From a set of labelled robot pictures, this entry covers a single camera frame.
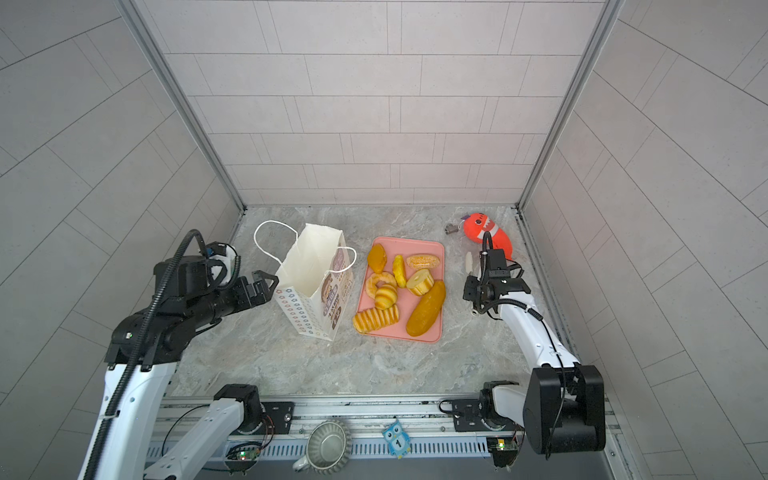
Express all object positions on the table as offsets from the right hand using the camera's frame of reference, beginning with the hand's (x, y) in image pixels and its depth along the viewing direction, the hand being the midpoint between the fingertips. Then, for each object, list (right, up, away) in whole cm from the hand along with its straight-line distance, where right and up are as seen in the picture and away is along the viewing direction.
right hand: (470, 287), depth 86 cm
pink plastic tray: (-19, -2, +5) cm, 20 cm away
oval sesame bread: (-13, +7, +8) cm, 17 cm away
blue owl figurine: (-21, -31, -19) cm, 42 cm away
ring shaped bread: (-29, +1, +7) cm, 30 cm away
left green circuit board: (-55, -33, -22) cm, 68 cm away
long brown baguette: (-13, -6, -2) cm, 14 cm away
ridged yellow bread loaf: (-29, -9, -3) cm, 30 cm away
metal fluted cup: (-37, -33, -19) cm, 53 cm away
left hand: (-49, +6, -20) cm, 54 cm away
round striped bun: (-25, -2, -1) cm, 25 cm away
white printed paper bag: (-47, +1, +5) cm, 47 cm away
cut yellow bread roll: (-14, +1, +2) cm, 15 cm away
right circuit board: (+4, -34, -18) cm, 39 cm away
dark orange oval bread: (-28, +7, +10) cm, 31 cm away
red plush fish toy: (+6, +19, +16) cm, 25 cm away
